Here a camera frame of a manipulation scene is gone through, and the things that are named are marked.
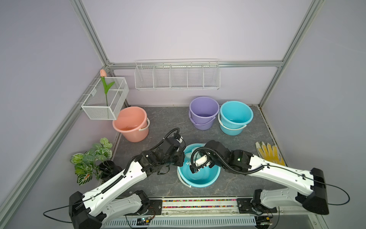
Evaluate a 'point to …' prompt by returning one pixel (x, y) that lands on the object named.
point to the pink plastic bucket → (133, 123)
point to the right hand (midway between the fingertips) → (201, 145)
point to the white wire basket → (95, 105)
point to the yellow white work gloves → (270, 152)
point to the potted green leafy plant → (95, 163)
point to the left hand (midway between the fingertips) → (184, 157)
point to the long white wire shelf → (177, 74)
